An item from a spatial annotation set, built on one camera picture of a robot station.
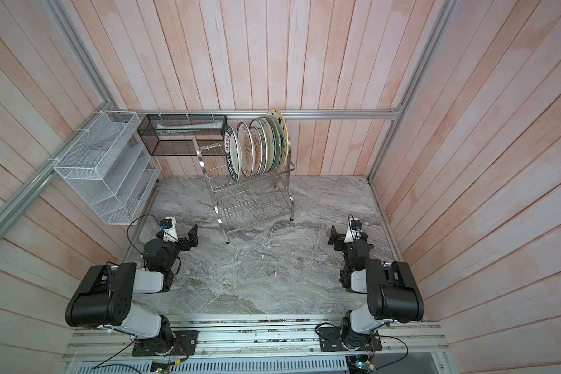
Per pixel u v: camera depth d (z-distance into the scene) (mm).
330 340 730
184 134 1040
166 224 762
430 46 751
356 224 760
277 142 747
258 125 799
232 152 853
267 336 752
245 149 822
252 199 1135
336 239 816
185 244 803
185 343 732
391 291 463
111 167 727
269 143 746
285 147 777
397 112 929
